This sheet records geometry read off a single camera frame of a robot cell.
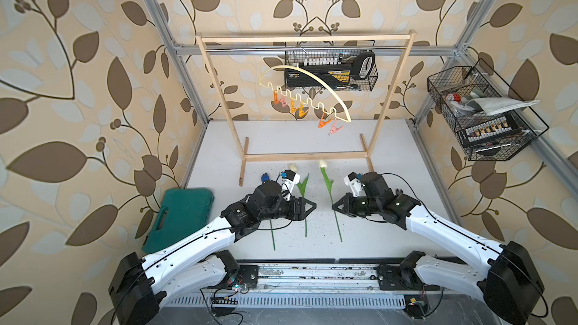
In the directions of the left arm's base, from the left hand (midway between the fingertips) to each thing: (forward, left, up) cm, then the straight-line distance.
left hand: (312, 206), depth 71 cm
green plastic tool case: (+4, +48, -15) cm, 50 cm away
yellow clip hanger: (+44, +5, +16) cm, 47 cm away
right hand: (+3, -8, -8) cm, 11 cm away
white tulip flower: (+17, +3, -18) cm, 25 cm away
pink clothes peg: (+21, -7, +13) cm, 26 cm away
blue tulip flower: (+21, +19, -19) cm, 34 cm away
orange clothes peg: (+24, -4, +13) cm, 28 cm away
